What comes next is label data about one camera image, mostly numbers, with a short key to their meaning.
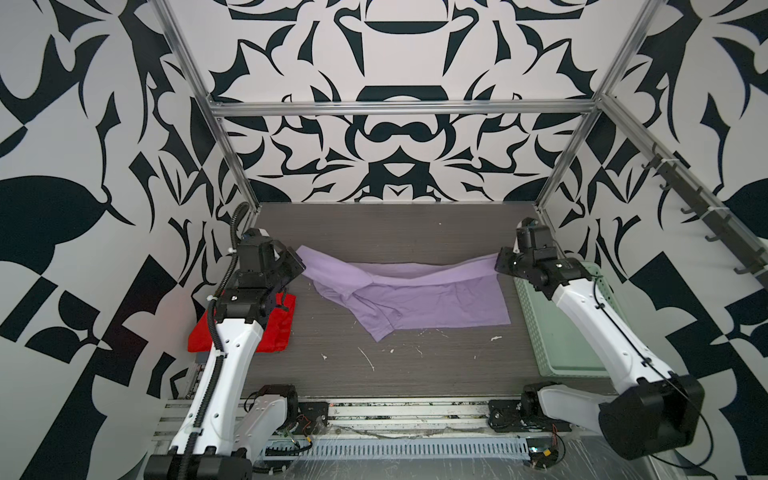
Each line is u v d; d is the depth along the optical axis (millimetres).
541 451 715
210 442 377
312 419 739
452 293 959
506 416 742
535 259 595
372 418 759
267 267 554
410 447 714
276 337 829
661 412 387
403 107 939
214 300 511
